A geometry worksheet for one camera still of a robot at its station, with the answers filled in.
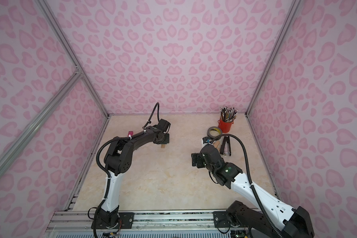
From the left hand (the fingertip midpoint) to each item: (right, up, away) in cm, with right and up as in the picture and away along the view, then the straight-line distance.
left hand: (169, 140), depth 104 cm
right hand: (+17, -5, -25) cm, 31 cm away
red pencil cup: (+40, +10, +1) cm, 41 cm away
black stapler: (+40, +1, 0) cm, 40 cm away
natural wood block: (-4, -3, -3) cm, 6 cm away
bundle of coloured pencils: (+39, +18, -6) cm, 44 cm away
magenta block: (-29, +5, +6) cm, 30 cm away
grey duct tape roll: (+33, +6, +5) cm, 34 cm away
